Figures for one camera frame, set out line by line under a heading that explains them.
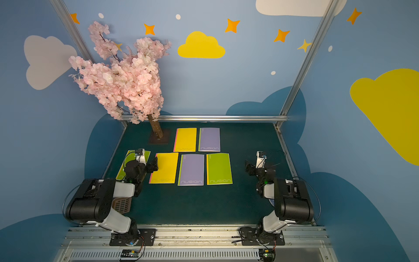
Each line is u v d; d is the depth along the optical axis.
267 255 0.73
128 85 0.61
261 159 0.82
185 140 1.13
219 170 0.97
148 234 0.75
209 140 1.13
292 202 0.46
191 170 0.98
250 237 0.74
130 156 1.03
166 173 0.96
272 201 0.86
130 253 0.72
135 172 0.73
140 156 0.80
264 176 0.73
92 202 0.45
